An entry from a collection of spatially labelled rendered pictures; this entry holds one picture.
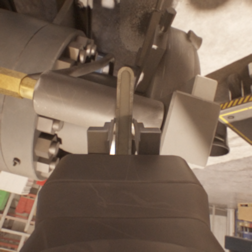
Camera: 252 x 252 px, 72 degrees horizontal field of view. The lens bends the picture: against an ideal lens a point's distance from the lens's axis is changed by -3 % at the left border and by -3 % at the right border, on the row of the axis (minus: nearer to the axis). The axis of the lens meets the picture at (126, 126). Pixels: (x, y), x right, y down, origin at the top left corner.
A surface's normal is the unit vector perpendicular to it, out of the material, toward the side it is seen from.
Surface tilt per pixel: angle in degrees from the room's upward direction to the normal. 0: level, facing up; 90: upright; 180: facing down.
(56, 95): 63
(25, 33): 100
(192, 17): 0
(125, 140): 49
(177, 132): 67
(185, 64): 91
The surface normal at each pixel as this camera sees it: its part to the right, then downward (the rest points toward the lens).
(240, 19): -0.21, 0.89
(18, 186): 0.29, -0.34
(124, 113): 0.01, 0.30
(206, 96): 0.10, 0.00
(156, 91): -0.40, -0.29
